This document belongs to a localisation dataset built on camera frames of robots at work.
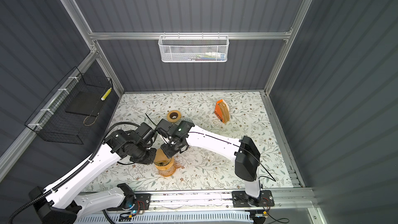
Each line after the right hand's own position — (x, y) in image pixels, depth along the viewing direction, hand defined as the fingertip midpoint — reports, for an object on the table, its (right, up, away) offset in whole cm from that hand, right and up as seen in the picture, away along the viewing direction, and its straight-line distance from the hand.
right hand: (169, 153), depth 75 cm
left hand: (-6, -2, -3) cm, 7 cm away
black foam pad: (-42, +25, +3) cm, 49 cm away
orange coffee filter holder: (+29, +20, +24) cm, 43 cm away
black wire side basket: (-47, +20, -3) cm, 51 cm away
